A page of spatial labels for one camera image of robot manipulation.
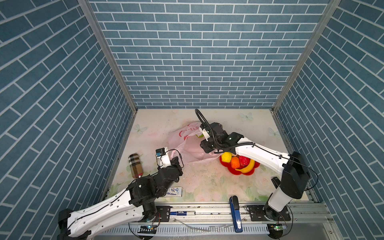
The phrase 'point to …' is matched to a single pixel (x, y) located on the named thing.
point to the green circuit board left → (147, 229)
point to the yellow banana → (247, 168)
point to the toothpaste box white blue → (174, 191)
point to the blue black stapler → (235, 208)
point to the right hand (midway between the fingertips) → (204, 144)
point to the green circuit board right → (277, 226)
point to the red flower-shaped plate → (236, 172)
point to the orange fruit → (235, 162)
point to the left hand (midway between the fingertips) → (184, 160)
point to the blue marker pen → (183, 213)
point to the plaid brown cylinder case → (135, 165)
